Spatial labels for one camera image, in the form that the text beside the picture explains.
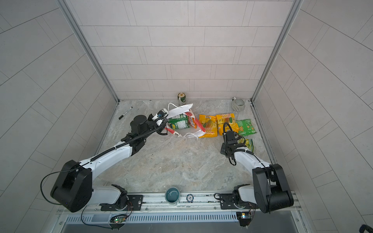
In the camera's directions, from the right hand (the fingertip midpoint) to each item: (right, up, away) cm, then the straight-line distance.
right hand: (226, 149), depth 91 cm
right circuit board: (+4, -27, -23) cm, 35 cm away
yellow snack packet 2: (+4, +19, +8) cm, 21 cm away
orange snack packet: (-21, +17, 0) cm, 27 cm away
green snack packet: (+15, +13, +5) cm, 20 cm away
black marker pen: (-74, +20, +14) cm, 78 cm away
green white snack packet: (-29, +17, +5) cm, 34 cm away
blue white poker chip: (-22, -20, -18) cm, 35 cm away
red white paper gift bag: (-19, +12, +3) cm, 22 cm away
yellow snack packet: (-9, +17, +6) cm, 20 cm away
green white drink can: (-29, +35, +14) cm, 47 cm away
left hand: (-34, +24, -11) cm, 43 cm away
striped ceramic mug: (+14, +29, +21) cm, 38 cm away
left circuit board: (-55, -26, -26) cm, 66 cm away
